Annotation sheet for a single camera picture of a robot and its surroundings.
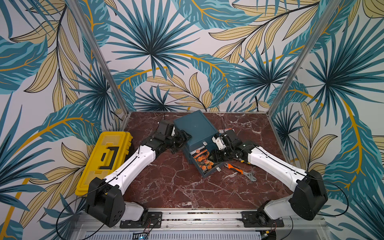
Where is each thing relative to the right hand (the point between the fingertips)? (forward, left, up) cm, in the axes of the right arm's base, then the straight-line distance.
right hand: (211, 157), depth 82 cm
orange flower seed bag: (+2, +5, -4) cm, 7 cm away
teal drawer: (-5, -2, -3) cm, 6 cm away
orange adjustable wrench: (-6, -24, -12) cm, 27 cm away
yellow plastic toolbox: (+3, +54, +4) cm, 54 cm away
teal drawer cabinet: (+5, +7, +2) cm, 9 cm away
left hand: (+6, +12, +8) cm, 15 cm away
